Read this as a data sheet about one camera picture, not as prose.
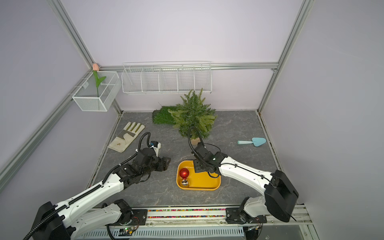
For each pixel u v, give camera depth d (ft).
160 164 2.31
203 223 2.40
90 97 2.55
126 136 3.45
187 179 2.74
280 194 1.35
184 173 2.77
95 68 2.92
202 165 2.20
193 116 2.64
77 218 1.42
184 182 2.65
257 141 3.35
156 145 2.38
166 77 3.18
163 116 3.67
